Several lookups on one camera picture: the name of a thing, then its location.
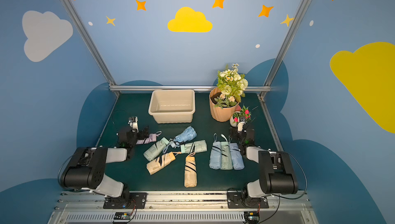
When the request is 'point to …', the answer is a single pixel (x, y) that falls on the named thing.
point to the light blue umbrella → (189, 134)
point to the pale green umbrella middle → (226, 163)
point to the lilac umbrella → (151, 137)
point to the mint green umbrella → (155, 149)
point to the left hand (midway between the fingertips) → (140, 124)
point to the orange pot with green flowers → (225, 99)
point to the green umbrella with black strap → (194, 147)
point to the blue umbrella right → (236, 156)
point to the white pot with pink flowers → (244, 113)
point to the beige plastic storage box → (168, 106)
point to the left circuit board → (122, 216)
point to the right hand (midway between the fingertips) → (240, 125)
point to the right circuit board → (252, 217)
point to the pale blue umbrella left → (215, 158)
